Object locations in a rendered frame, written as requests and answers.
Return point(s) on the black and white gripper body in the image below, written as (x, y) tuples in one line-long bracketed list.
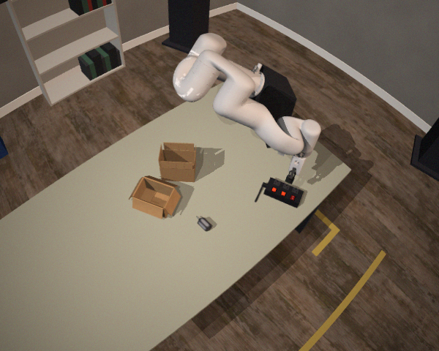
[(297, 163)]

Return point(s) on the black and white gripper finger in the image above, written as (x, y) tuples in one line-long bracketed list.
[(291, 176)]

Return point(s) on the black power strip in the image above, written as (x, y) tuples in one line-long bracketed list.
[(282, 192)]

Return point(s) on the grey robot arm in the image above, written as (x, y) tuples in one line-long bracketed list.
[(204, 64)]

